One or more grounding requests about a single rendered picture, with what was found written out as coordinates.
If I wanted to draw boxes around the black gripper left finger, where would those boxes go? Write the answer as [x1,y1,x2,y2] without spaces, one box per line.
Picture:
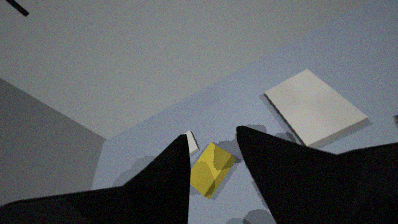
[0,134,191,224]

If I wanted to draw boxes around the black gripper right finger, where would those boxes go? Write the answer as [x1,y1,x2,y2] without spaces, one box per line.
[236,126,398,224]

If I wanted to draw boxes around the white flat rectangular slab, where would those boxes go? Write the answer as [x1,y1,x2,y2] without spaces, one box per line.
[265,69,368,149]

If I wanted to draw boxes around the light grey flat slab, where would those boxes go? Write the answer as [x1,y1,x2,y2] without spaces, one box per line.
[185,130,199,156]

